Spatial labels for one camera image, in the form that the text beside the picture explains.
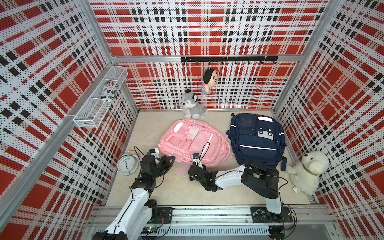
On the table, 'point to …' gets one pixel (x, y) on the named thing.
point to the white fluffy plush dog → (304, 174)
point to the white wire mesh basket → (91, 113)
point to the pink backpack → (181, 138)
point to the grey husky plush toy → (192, 109)
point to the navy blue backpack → (258, 137)
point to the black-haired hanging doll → (210, 80)
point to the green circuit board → (152, 228)
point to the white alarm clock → (128, 164)
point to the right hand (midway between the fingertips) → (193, 165)
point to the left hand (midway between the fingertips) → (178, 156)
